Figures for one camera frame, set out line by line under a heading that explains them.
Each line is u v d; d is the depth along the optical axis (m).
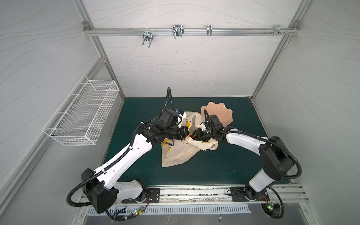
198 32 0.79
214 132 0.70
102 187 0.37
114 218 0.67
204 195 0.75
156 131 0.51
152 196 0.73
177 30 0.76
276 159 0.46
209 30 0.78
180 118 0.56
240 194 0.73
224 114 1.08
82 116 0.69
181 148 0.77
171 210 0.70
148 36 0.80
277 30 0.77
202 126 0.84
